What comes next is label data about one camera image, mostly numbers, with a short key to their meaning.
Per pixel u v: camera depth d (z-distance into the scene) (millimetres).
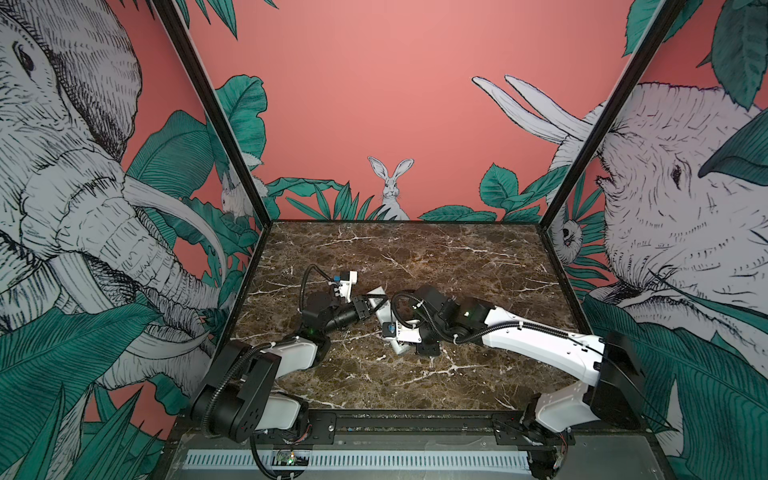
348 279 781
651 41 731
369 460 701
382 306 804
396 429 751
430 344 677
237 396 429
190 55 756
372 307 776
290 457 700
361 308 730
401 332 652
